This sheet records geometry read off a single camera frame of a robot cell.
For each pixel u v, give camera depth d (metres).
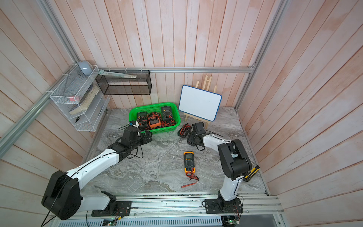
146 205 0.75
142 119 1.04
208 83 0.93
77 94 0.78
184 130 1.03
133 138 0.67
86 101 0.80
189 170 0.84
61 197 0.42
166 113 1.06
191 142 0.95
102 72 0.91
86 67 0.82
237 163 0.50
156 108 1.11
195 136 0.76
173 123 1.02
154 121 1.00
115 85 1.05
